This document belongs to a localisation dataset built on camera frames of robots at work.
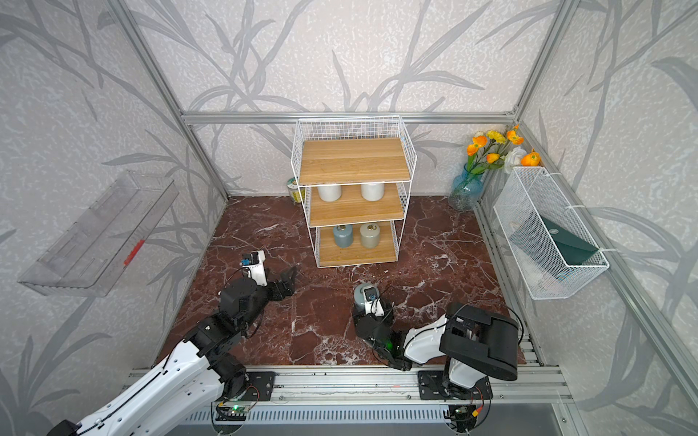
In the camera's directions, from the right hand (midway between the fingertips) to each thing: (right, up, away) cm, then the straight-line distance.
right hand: (365, 303), depth 87 cm
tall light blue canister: (-2, +4, -5) cm, 6 cm away
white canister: (-11, +35, -3) cm, 37 cm away
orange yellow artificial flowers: (+48, +54, +15) cm, 74 cm away
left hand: (-23, +13, -10) cm, 28 cm away
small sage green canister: (+2, +21, +11) cm, 24 cm away
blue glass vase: (+41, +39, +23) cm, 61 cm away
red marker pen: (-56, +19, -22) cm, 63 cm away
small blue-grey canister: (-8, +21, +11) cm, 25 cm away
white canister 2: (+3, +36, -2) cm, 36 cm away
